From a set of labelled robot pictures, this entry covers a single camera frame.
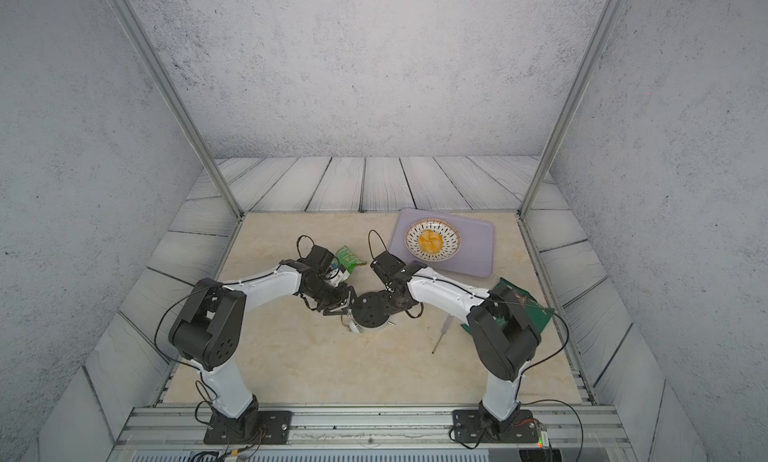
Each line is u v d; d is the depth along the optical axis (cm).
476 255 106
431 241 108
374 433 73
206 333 49
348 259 101
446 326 90
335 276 82
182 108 91
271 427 73
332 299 81
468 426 73
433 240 108
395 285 64
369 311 88
